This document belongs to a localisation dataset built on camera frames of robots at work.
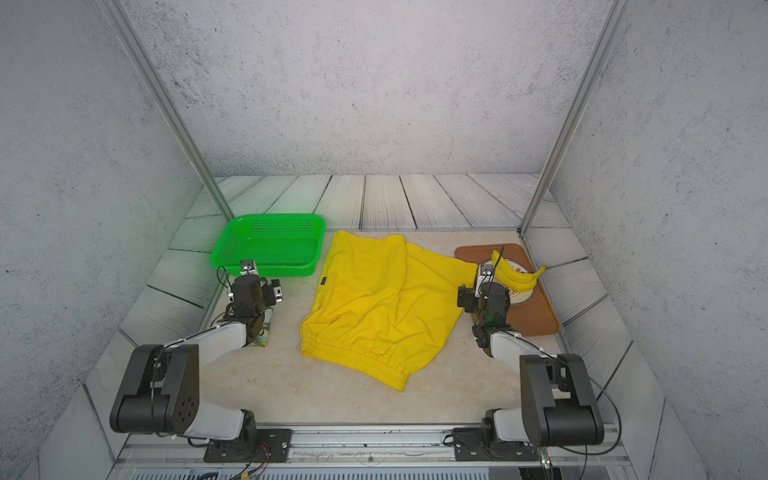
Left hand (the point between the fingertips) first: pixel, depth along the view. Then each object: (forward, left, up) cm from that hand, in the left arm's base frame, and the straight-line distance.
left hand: (262, 282), depth 92 cm
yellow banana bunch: (+2, -82, -5) cm, 82 cm away
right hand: (-3, -67, +1) cm, 67 cm away
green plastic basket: (+24, +2, -10) cm, 26 cm away
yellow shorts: (-4, -37, -8) cm, 38 cm away
